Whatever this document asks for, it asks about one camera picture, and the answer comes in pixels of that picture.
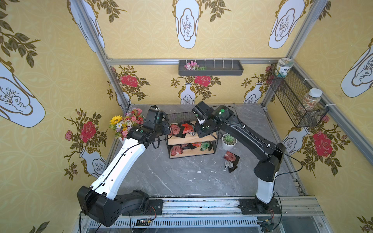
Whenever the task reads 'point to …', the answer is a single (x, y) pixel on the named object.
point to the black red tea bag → (186, 127)
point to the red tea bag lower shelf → (176, 150)
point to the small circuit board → (143, 222)
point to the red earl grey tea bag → (229, 156)
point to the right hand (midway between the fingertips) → (203, 128)
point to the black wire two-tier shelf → (184, 141)
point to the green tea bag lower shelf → (204, 145)
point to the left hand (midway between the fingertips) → (160, 125)
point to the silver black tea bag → (231, 167)
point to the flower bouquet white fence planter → (121, 124)
